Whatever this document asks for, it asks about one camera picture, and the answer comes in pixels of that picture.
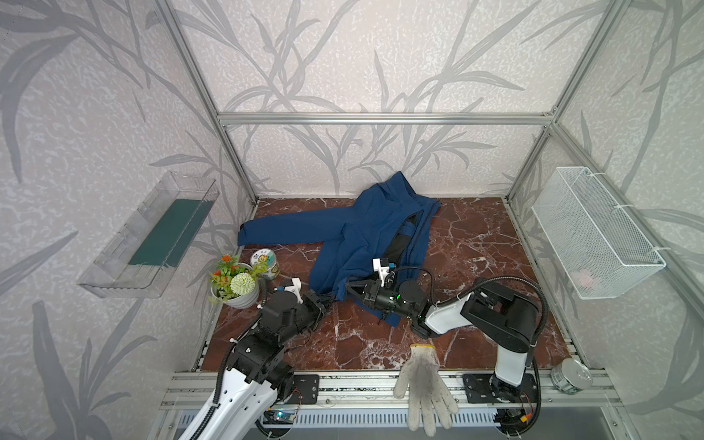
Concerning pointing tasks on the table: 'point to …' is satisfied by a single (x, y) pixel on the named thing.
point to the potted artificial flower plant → (235, 282)
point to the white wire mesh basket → (601, 251)
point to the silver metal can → (570, 376)
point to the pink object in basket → (582, 277)
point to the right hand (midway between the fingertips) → (346, 280)
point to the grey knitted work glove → (428, 395)
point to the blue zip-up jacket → (389, 225)
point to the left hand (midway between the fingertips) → (342, 289)
